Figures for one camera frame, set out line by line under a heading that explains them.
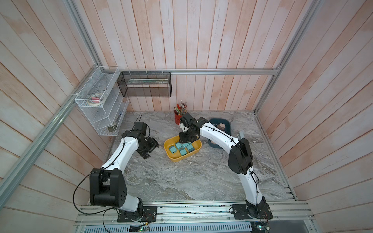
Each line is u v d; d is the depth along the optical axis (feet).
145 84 3.41
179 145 3.06
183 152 3.05
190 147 3.14
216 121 3.53
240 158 1.78
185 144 2.87
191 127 2.25
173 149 3.13
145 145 2.38
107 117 2.54
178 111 3.49
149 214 2.40
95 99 2.43
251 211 2.15
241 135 3.31
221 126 3.47
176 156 2.97
